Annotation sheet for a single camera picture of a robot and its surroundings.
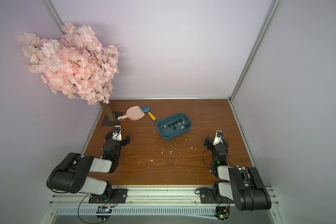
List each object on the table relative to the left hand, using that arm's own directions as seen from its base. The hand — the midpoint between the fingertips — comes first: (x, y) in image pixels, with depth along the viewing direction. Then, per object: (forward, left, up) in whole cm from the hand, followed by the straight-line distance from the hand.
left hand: (120, 129), depth 89 cm
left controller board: (-43, +2, -15) cm, 45 cm away
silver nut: (+9, -28, -9) cm, 31 cm away
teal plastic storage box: (+2, -32, -7) cm, 33 cm away
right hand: (-2, -63, -1) cm, 63 cm away
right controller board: (-42, -60, -12) cm, 75 cm away
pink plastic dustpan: (+22, -2, -10) cm, 24 cm away
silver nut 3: (+8, -41, -9) cm, 43 cm away
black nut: (+11, -31, -10) cm, 35 cm away
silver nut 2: (+12, -39, -10) cm, 42 cm away
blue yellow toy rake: (+26, -12, -10) cm, 31 cm away
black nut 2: (+13, -36, -9) cm, 40 cm away
